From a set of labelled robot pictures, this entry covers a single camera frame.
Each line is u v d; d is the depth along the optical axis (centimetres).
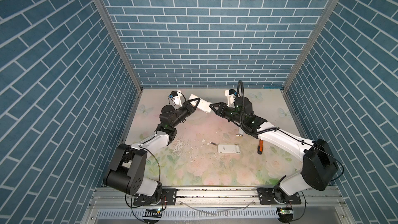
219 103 73
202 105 78
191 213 74
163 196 73
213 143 91
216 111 73
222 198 74
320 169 44
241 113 61
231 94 73
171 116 64
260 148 88
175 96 74
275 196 67
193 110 74
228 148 89
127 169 44
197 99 78
